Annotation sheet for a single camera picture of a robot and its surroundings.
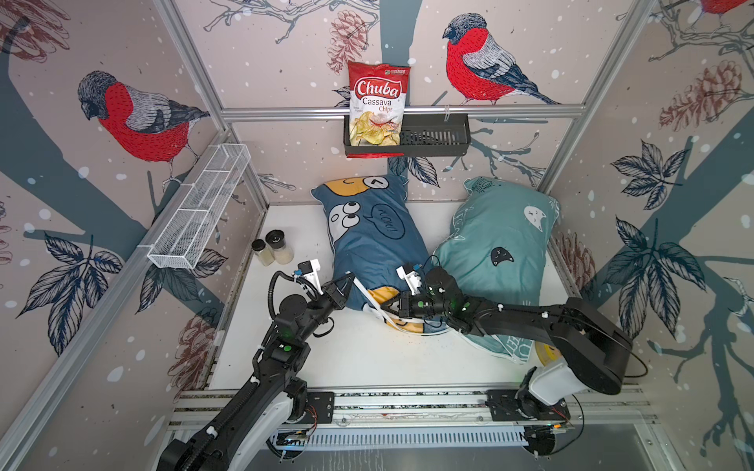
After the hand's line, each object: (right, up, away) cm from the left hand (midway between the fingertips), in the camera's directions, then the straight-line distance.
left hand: (359, 271), depth 74 cm
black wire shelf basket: (+21, +45, +33) cm, 59 cm away
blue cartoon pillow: (+3, +9, +18) cm, 20 cm away
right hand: (+6, -10, +3) cm, 12 cm away
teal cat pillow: (+41, +6, +13) cm, 44 cm away
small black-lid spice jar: (-36, +5, +22) cm, 42 cm away
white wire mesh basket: (-45, +18, +5) cm, 48 cm away
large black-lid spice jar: (-30, +2, +27) cm, 40 cm away
